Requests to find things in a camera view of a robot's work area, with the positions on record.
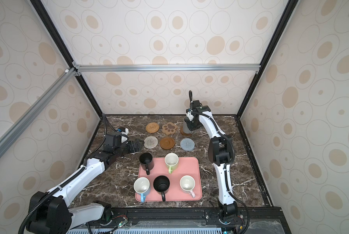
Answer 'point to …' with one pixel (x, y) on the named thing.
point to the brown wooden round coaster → (182, 131)
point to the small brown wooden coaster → (167, 143)
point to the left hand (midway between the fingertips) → (141, 141)
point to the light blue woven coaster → (187, 144)
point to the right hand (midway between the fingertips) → (192, 126)
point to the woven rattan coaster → (152, 127)
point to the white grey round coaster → (150, 142)
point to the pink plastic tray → (187, 166)
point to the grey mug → (185, 128)
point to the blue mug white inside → (141, 185)
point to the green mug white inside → (171, 161)
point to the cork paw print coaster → (169, 128)
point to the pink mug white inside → (187, 184)
